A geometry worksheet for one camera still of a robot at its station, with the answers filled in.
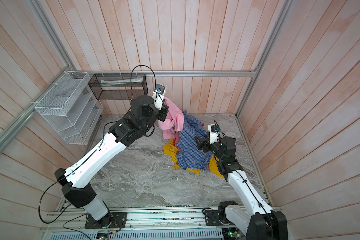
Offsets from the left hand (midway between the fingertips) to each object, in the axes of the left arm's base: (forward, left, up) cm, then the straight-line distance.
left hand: (163, 103), depth 65 cm
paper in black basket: (+29, +34, -8) cm, 46 cm away
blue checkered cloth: (-7, -13, -35) cm, 38 cm away
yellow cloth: (0, -3, -42) cm, 42 cm away
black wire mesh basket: (+40, +36, -19) cm, 56 cm away
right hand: (-2, -20, -20) cm, 28 cm away
